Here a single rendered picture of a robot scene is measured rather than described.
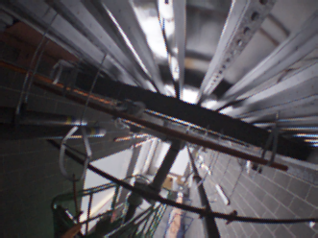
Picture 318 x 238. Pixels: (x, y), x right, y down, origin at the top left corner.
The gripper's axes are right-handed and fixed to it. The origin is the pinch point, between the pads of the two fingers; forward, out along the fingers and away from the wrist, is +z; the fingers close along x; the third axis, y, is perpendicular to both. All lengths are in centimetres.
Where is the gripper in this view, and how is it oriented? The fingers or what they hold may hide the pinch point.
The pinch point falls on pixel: (116, 113)
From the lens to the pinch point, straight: 71.6
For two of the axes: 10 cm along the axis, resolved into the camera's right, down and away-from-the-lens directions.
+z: -2.3, 1.8, -9.5
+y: 9.4, 3.1, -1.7
